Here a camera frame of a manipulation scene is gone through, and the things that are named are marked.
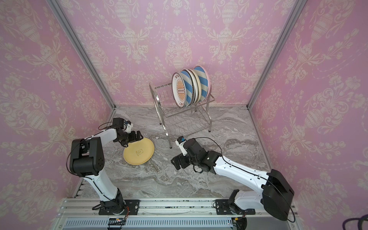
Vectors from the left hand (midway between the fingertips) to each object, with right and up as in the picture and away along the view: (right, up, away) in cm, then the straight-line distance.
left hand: (137, 138), depth 98 cm
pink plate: (+46, +27, -18) cm, 57 cm away
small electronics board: (-3, -39, -25) cm, 47 cm away
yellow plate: (+3, -9, -4) cm, 10 cm away
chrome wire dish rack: (+29, +11, +7) cm, 32 cm away
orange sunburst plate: (+30, +30, -14) cm, 45 cm away
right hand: (+30, -8, -20) cm, 37 cm away
